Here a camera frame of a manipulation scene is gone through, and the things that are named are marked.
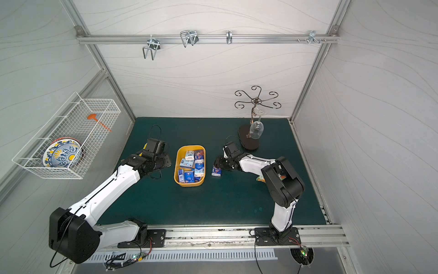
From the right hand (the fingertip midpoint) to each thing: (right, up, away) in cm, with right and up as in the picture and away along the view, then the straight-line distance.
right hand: (217, 163), depth 94 cm
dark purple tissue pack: (-10, +2, -1) cm, 10 cm away
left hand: (-24, +4, -12) cm, 27 cm away
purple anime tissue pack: (-1, -4, -2) cm, 5 cm away
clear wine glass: (+21, +19, -8) cm, 29 cm away
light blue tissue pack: (-16, +4, +1) cm, 16 cm away
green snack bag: (+24, -7, -7) cm, 26 cm away
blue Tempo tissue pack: (-14, -6, -7) cm, 17 cm away
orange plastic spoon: (-57, +24, -16) cm, 64 cm away
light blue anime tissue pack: (-19, 0, +1) cm, 19 cm away
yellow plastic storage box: (-22, +4, +4) cm, 22 cm away
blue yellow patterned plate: (-56, +9, -32) cm, 65 cm away
